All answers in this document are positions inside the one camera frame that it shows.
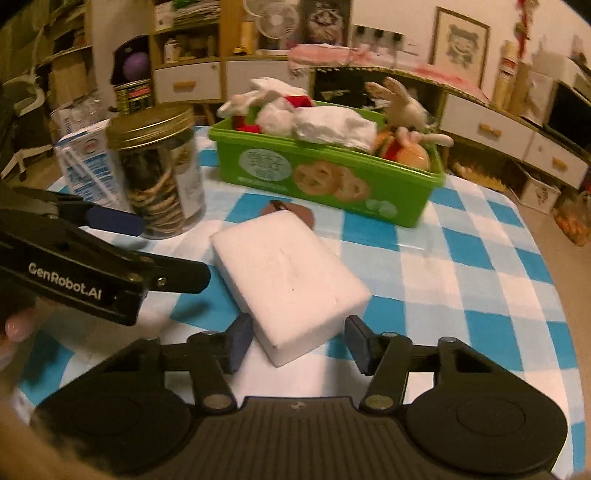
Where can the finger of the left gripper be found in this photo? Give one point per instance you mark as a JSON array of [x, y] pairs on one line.
[[170, 274], [86, 214]]

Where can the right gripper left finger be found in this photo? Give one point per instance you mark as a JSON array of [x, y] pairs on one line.
[[207, 357]]

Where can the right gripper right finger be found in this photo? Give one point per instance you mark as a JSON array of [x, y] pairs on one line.
[[388, 359]]

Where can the white foam block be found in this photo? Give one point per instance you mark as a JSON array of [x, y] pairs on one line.
[[298, 292]]

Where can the santa plush toy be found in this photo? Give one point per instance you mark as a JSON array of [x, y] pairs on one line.
[[275, 118]]

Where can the white rabbit plush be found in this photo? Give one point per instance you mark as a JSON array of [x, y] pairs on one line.
[[321, 124]]

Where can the hamburger plush toy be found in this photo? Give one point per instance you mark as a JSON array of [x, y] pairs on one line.
[[408, 147]]

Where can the doll with checkered dress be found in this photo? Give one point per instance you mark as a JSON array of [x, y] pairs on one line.
[[403, 109]]

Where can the person's left hand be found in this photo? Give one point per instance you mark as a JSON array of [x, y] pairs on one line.
[[16, 329]]

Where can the milk carton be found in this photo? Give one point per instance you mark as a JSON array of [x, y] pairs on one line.
[[89, 168]]

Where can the glass jar gold lid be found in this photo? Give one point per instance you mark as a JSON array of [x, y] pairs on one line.
[[157, 155]]

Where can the blue white checkered tablecloth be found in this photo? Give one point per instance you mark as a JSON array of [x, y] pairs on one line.
[[470, 269]]

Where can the tall drink can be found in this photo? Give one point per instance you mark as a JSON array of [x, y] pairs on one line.
[[134, 96]]

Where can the purple ball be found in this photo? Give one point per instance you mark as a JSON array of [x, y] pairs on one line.
[[136, 67]]

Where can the brown small pouch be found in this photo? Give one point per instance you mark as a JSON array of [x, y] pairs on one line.
[[304, 213]]

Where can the green plastic bin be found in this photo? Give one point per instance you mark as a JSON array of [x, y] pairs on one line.
[[332, 175]]

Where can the egg carton tray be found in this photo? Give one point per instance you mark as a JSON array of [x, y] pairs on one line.
[[478, 177]]

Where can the wooden shelf unit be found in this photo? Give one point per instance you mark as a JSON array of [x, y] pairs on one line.
[[184, 51]]

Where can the white storage crate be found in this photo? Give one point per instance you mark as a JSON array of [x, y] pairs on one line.
[[535, 193]]

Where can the bag of oranges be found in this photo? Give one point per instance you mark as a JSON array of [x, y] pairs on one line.
[[572, 216]]

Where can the pink table runner cloth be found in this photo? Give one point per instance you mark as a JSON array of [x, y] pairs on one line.
[[310, 56]]

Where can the white desk fan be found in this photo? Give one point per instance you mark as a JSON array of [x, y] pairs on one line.
[[277, 22]]

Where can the stack of paper cups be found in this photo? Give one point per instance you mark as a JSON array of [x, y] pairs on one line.
[[507, 69]]

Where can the framed cat picture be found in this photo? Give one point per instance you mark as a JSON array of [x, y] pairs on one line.
[[326, 22]]

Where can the black microwave oven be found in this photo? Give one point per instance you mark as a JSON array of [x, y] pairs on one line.
[[558, 109]]

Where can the framed cartoon girl picture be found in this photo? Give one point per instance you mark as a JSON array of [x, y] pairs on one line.
[[460, 46]]

